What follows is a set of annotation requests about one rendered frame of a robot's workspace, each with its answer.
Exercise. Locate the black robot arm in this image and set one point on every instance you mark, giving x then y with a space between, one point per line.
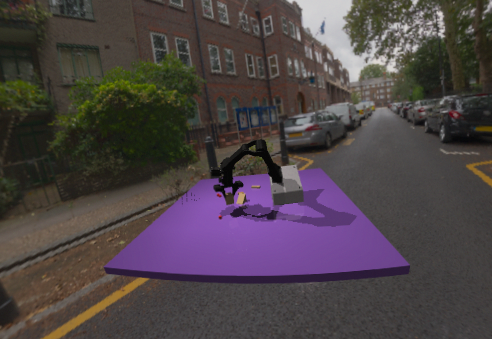
228 163

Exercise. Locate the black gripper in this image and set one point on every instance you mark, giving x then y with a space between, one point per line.
228 182

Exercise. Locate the tan triangular block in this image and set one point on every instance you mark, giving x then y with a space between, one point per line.
241 198

